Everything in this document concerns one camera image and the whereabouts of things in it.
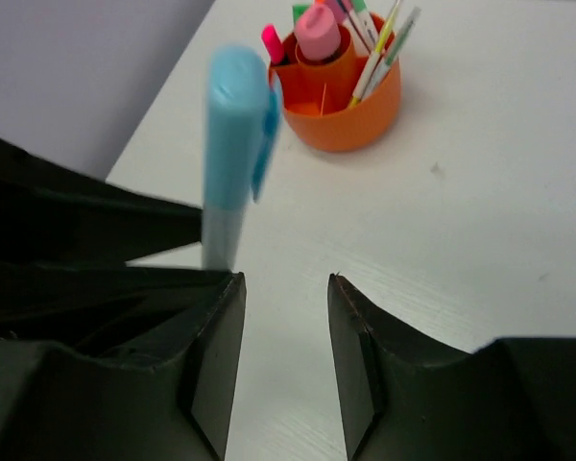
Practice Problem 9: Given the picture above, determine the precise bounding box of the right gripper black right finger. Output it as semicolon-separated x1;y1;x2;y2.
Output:
327;275;576;460

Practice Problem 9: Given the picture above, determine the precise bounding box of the yellow thin pen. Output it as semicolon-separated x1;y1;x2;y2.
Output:
348;0;402;108

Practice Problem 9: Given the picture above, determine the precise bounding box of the orange round desk organizer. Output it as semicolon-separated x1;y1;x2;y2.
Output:
269;26;402;153

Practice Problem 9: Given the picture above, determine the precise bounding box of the light blue cap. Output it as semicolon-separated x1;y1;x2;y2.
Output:
204;44;283;210

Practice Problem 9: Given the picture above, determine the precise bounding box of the clear green thin pen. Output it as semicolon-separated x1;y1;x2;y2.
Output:
363;7;421;99

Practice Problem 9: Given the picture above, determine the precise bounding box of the pink-capped black highlighter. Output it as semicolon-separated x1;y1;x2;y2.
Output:
260;24;290;66

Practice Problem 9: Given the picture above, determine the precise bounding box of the magenta-capped white pen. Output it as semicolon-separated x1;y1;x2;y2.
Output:
325;0;371;57

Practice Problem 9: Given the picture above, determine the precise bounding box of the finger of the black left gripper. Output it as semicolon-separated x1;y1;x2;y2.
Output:
0;262;232;356
0;138;202;262

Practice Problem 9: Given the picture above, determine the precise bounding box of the light blue highlighter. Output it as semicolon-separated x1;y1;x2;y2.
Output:
202;205;245;271

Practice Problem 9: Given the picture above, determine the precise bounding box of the green-capped white pen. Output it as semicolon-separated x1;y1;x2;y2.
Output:
351;0;379;48

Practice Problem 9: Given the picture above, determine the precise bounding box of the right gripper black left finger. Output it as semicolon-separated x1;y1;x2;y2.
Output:
0;274;246;460

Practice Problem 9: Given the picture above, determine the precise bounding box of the green-capped black highlighter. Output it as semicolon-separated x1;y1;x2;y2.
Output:
292;4;310;24

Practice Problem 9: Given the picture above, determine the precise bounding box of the pink-capped clear bottle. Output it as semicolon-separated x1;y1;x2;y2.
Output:
294;3;341;62

